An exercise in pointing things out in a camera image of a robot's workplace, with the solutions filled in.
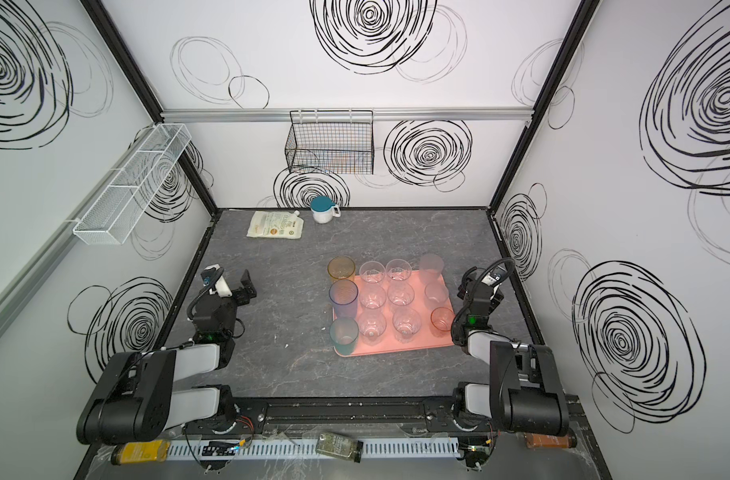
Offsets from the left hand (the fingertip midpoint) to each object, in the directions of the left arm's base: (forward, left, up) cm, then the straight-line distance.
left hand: (233, 273), depth 87 cm
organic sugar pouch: (+30, -2, -12) cm, 32 cm away
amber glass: (+5, -31, -3) cm, 32 cm away
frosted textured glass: (+9, -60, -6) cm, 61 cm away
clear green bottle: (-39, -35, -8) cm, 53 cm away
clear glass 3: (-9, -51, -12) cm, 53 cm away
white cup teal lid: (+33, -22, -6) cm, 40 cm away
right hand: (+3, -73, -2) cm, 73 cm away
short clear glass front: (+1, -61, -11) cm, 62 cm away
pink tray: (-3, -42, -7) cm, 42 cm away
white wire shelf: (+4, +23, +21) cm, 32 cm away
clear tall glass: (-10, -41, -10) cm, 43 cm away
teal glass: (-13, -33, -7) cm, 37 cm away
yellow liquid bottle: (-42, +10, -8) cm, 44 cm away
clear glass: (+8, -49, -8) cm, 50 cm away
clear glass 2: (-1, -50, -8) cm, 50 cm away
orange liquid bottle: (-37, -79, -9) cm, 88 cm away
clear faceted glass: (+7, -41, -9) cm, 42 cm away
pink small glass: (-8, -62, -10) cm, 63 cm away
